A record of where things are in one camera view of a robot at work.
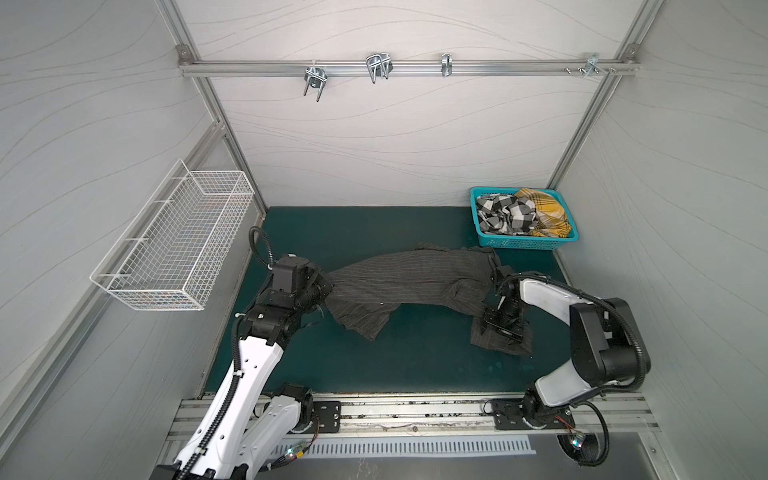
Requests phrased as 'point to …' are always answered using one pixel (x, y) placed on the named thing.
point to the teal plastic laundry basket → (519, 242)
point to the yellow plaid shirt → (551, 220)
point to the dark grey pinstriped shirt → (460, 279)
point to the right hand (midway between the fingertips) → (499, 329)
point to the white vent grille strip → (414, 450)
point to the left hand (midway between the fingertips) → (337, 270)
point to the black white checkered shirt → (505, 214)
